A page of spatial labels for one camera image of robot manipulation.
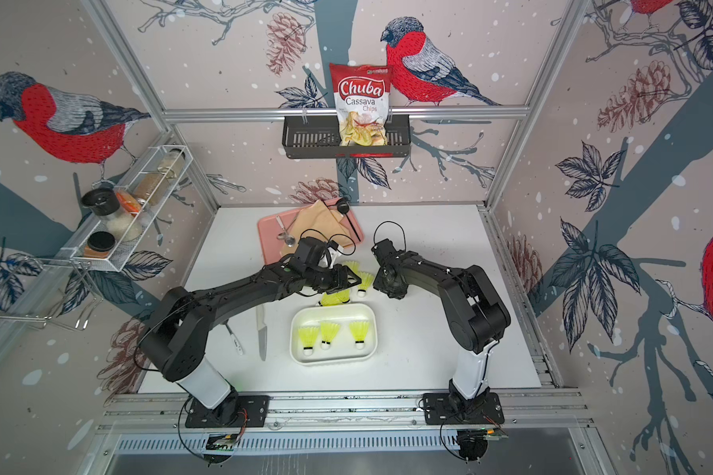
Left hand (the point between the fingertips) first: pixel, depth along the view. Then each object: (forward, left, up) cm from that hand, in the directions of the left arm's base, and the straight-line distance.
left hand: (362, 278), depth 83 cm
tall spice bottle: (+16, +56, +21) cm, 62 cm away
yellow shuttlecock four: (-11, +10, -12) cm, 19 cm away
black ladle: (+40, +8, -12) cm, 43 cm away
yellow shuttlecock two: (-12, +1, -10) cm, 15 cm away
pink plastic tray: (+31, +35, -15) cm, 49 cm away
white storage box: (-11, +8, -13) cm, 19 cm away
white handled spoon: (+26, +30, -13) cm, 42 cm away
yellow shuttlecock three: (-2, +9, -10) cm, 14 cm away
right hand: (+5, -6, -13) cm, 15 cm away
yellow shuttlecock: (-13, +16, -11) cm, 23 cm away
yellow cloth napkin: (+34, +19, -12) cm, 40 cm away
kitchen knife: (-11, +30, -13) cm, 35 cm away
